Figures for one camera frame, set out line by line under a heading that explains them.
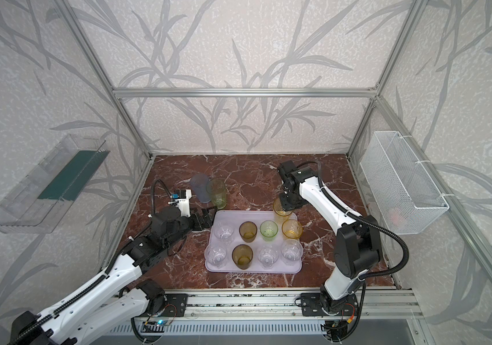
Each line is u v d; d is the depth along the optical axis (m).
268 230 0.91
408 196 0.61
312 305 0.74
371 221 0.45
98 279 0.47
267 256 0.84
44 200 0.64
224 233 0.91
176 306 0.73
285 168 0.69
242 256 0.82
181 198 0.66
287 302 0.76
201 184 1.02
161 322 0.71
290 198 0.72
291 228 0.91
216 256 0.84
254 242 0.88
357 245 0.44
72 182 0.63
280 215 0.82
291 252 0.86
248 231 0.89
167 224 0.56
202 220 0.68
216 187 1.06
